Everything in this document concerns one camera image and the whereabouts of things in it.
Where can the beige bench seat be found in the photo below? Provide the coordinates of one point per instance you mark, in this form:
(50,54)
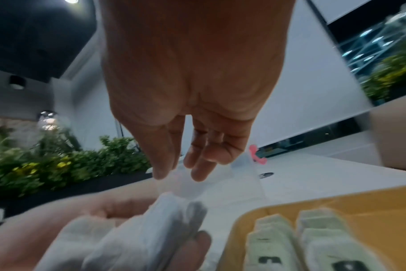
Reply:
(397,132)

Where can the yellow tray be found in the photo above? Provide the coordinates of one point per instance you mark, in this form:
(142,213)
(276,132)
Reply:
(373,211)

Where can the person's right hand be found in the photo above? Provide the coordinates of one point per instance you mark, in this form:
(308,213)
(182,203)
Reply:
(196,58)

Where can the clear storage box pink latches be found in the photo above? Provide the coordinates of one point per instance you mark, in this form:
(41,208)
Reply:
(229,185)

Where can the person's left hand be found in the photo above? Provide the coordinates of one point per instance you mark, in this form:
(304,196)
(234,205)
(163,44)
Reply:
(39,230)

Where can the black wall spotlight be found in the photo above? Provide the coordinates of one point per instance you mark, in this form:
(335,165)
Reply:
(16,79)

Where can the black planter box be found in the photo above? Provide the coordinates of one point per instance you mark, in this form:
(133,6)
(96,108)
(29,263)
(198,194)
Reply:
(89,185)
(403,91)

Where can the green hedge plant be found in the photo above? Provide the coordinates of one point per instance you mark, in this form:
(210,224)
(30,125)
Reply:
(387,76)
(72,164)

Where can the dark glass window pane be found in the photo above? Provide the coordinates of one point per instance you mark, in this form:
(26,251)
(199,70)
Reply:
(357,34)

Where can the glass pendant lamp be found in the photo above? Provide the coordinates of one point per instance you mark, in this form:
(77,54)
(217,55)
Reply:
(49,120)

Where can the round ceiling light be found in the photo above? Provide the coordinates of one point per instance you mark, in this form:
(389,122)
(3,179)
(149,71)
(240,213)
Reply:
(71,1)

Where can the white roller blind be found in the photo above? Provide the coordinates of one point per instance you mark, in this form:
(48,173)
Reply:
(306,79)

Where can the tea bags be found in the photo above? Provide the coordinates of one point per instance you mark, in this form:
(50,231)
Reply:
(273,246)
(139,238)

